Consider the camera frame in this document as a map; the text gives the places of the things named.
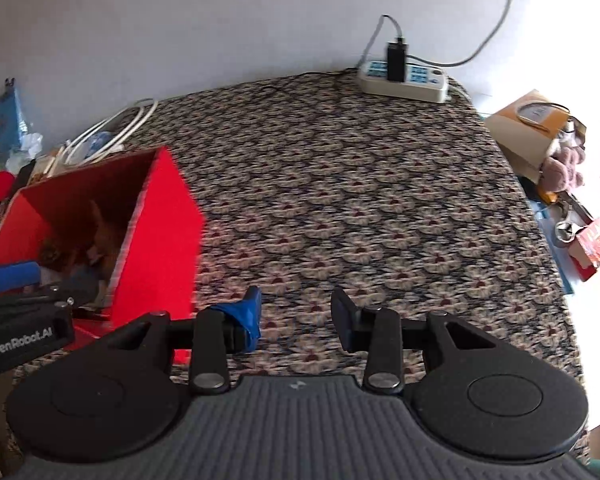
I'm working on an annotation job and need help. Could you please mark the red cardboard box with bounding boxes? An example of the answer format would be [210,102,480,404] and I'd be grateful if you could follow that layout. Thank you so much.
[0,146,205,367]

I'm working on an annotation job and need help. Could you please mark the bundle of white cables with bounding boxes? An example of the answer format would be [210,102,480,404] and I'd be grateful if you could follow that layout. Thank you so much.
[60,99,159,166]

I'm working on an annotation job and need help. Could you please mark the grey power cable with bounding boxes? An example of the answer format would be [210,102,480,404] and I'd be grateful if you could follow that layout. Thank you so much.
[407,0,515,68]

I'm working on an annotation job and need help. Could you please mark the pink plush toy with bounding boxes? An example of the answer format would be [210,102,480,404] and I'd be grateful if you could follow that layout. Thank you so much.
[540,145,587,194]

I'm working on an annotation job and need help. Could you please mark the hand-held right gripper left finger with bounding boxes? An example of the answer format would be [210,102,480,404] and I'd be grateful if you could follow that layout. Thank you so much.
[105,286,262,395]

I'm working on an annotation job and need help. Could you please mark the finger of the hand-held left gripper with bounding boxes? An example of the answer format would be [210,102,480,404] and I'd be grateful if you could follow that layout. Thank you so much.
[0,259,42,294]
[32,274,104,308]

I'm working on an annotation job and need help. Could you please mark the blue plastic bag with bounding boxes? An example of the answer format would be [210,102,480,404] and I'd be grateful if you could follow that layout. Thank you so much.
[0,79,33,153]

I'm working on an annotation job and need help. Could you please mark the white power strip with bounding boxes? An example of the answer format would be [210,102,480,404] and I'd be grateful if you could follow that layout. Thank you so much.
[357,59,450,104]

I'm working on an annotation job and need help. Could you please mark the black charger cable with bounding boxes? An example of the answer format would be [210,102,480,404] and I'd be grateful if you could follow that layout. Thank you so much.
[381,14,407,43]

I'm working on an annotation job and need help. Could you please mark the round metal object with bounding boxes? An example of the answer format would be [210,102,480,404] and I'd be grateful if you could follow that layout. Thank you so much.
[554,219,579,247]

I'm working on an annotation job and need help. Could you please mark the black charger plug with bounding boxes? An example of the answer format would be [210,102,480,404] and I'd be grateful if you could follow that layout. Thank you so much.
[386,37,410,82]

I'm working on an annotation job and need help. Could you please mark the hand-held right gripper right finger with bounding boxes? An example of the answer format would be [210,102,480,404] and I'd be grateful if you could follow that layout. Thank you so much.
[330,287,496,395]

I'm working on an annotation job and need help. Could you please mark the small red carton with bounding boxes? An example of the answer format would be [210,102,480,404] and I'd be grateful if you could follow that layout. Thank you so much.
[567,217,600,282]

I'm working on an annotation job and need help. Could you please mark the floral patterned tablecloth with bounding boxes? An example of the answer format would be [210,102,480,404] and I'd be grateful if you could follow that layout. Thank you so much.
[10,72,593,461]

